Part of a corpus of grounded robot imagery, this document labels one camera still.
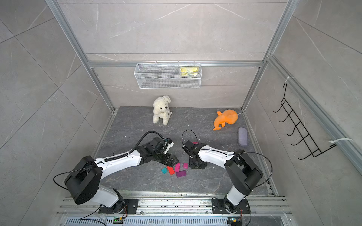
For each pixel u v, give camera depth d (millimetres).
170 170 853
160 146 689
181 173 856
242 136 1009
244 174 446
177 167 865
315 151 580
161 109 979
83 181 434
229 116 1050
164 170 856
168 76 1007
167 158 745
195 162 773
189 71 841
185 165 881
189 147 726
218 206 727
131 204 752
